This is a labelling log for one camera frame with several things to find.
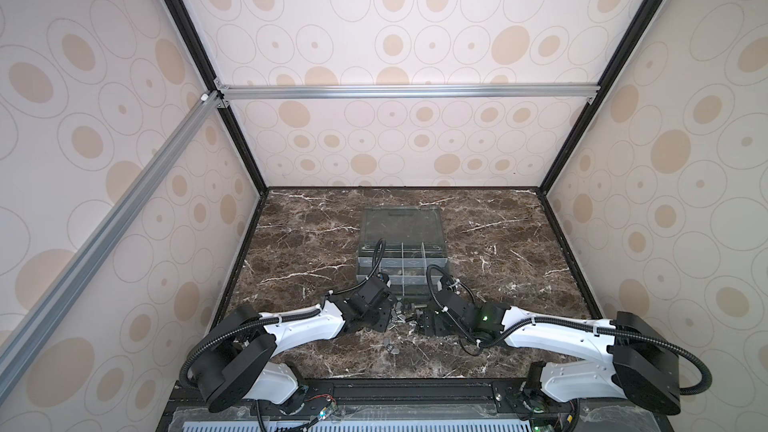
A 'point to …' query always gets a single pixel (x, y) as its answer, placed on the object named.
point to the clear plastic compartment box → (414, 240)
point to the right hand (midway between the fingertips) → (435, 318)
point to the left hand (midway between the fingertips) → (394, 313)
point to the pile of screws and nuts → (402, 324)
